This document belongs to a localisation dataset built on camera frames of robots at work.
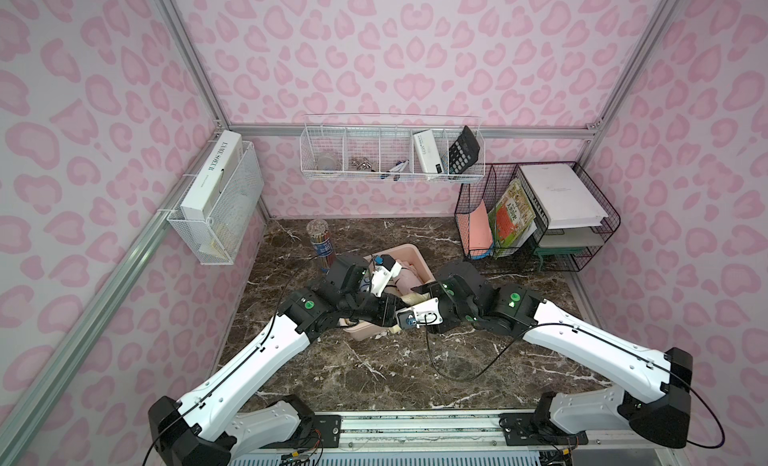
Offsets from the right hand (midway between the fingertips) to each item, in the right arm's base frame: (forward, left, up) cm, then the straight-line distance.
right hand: (418, 297), depth 71 cm
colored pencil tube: (+25, +30, -5) cm, 39 cm away
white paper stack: (+36, -46, -2) cm, 59 cm away
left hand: (-4, +2, +2) cm, 5 cm away
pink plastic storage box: (+21, +1, -14) cm, 25 cm away
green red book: (+35, -33, -11) cm, 49 cm away
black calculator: (+45, -15, +9) cm, 48 cm away
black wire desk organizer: (+24, -45, -13) cm, 53 cm away
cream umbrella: (-3, +2, +5) cm, 6 cm away
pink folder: (+42, -23, -24) cm, 53 cm away
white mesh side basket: (+23, +52, +2) cm, 57 cm away
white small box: (+44, -4, +10) cm, 46 cm away
